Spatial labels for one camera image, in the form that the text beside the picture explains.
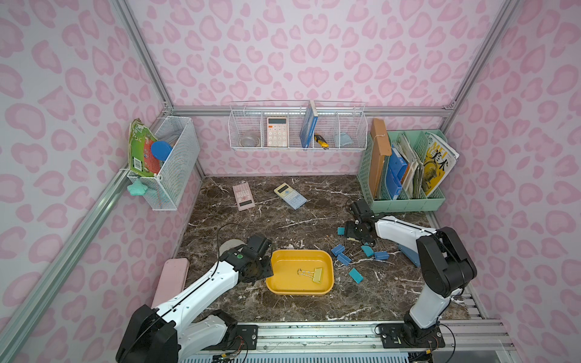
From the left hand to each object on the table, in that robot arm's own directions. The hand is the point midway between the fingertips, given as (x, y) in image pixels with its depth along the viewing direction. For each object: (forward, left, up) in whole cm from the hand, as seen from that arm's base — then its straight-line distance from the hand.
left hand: (267, 266), depth 83 cm
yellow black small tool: (+42, -22, +23) cm, 53 cm away
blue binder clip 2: (+4, -29, -4) cm, 30 cm away
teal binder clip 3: (+8, -40, -5) cm, 41 cm away
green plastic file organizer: (+52, -65, +14) cm, 85 cm away
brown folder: (+33, -42, +27) cm, 60 cm away
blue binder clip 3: (+6, -45, -5) cm, 46 cm away
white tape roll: (+12, +17, -5) cm, 21 cm away
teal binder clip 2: (+17, -30, -4) cm, 35 cm away
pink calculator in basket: (+46, -3, +26) cm, 53 cm away
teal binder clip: (-2, -33, -4) cm, 34 cm away
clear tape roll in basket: (+45, +9, +21) cm, 51 cm away
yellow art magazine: (+41, -73, +15) cm, 85 cm away
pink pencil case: (-4, +36, -4) cm, 36 cm away
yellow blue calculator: (+36, -8, -4) cm, 38 cm away
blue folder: (+36, -53, +12) cm, 65 cm away
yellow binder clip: (-2, -18, -4) cm, 19 cm away
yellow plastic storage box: (-4, -7, -6) cm, 10 cm away
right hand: (+16, -34, -4) cm, 38 cm away
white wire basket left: (+15, +31, +26) cm, 43 cm away
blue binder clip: (+8, -27, -4) cm, 29 cm away
